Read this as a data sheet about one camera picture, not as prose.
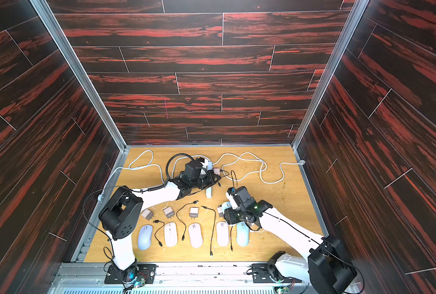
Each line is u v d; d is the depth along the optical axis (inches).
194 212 35.1
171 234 32.4
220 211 35.4
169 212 34.8
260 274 28.8
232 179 40.0
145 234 31.6
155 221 34.6
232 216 28.8
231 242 32.3
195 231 33.1
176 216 34.5
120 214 19.5
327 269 15.6
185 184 28.1
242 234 32.4
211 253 31.1
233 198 26.1
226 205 32.4
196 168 28.1
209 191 36.9
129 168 42.5
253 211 23.4
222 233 32.5
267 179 40.9
